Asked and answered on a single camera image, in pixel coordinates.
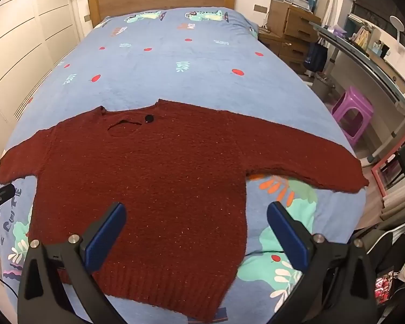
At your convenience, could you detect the purple plastic stool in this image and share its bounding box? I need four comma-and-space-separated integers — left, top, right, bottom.
331, 85, 374, 147

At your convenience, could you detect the dark red knit sweater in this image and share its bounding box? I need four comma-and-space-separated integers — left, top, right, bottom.
0, 99, 369, 323

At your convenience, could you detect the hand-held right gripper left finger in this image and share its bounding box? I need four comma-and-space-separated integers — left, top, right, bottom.
17, 202, 127, 324

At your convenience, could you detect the grey desk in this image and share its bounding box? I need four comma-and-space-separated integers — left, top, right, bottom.
309, 20, 405, 167

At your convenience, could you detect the wooden drawer chest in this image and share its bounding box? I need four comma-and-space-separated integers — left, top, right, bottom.
268, 0, 322, 41

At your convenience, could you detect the grey trash bin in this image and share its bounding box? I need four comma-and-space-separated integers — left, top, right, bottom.
311, 73, 335, 102

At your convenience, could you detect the white wardrobe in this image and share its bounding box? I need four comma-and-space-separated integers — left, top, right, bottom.
0, 0, 92, 267

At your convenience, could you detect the pink frame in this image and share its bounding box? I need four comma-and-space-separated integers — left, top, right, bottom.
371, 116, 405, 204

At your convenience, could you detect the dark blue bag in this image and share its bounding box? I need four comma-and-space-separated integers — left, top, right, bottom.
303, 38, 330, 73

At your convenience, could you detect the white desk lamp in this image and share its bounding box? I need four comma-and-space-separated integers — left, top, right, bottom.
389, 15, 405, 52

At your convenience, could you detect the wooden nightstand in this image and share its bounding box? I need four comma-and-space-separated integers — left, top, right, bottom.
258, 29, 312, 75

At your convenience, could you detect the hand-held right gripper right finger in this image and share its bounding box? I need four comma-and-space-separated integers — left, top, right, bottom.
266, 201, 379, 324

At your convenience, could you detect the black cable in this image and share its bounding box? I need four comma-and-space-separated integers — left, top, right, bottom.
0, 266, 20, 299

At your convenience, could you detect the blue printed bed blanket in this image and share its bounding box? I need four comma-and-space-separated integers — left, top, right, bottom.
0, 7, 367, 324

